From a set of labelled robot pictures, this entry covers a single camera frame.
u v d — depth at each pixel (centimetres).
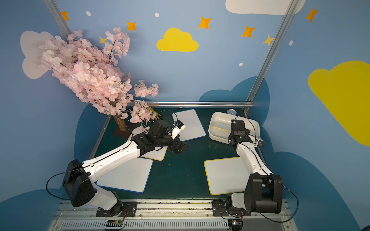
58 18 72
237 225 73
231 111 115
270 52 87
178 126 67
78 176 44
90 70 57
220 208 75
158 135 60
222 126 87
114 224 73
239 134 66
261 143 71
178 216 73
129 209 73
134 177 88
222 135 100
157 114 95
